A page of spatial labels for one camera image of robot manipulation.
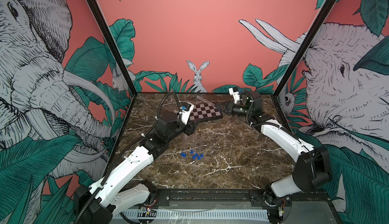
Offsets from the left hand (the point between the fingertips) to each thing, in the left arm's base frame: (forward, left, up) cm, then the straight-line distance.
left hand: (196, 114), depth 71 cm
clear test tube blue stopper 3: (-3, 0, -30) cm, 30 cm away
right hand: (+6, -10, 0) cm, 11 cm away
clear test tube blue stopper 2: (-6, +3, -30) cm, 31 cm away
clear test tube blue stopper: (-7, +8, -29) cm, 31 cm away
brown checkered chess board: (+23, -7, -28) cm, 36 cm away
